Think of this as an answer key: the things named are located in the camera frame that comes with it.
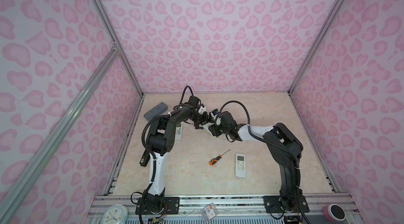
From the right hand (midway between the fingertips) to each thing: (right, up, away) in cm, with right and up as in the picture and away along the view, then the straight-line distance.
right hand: (213, 125), depth 97 cm
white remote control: (-4, 0, 0) cm, 4 cm away
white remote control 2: (-21, -4, +1) cm, 21 cm away
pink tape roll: (+50, -33, -31) cm, 67 cm away
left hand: (0, +3, 0) cm, 3 cm away
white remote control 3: (+14, -19, -13) cm, 28 cm away
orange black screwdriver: (0, -18, -11) cm, 21 cm away
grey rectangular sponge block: (-38, +9, +10) cm, 40 cm away
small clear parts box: (-3, -35, -28) cm, 44 cm away
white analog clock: (-43, -36, -28) cm, 63 cm away
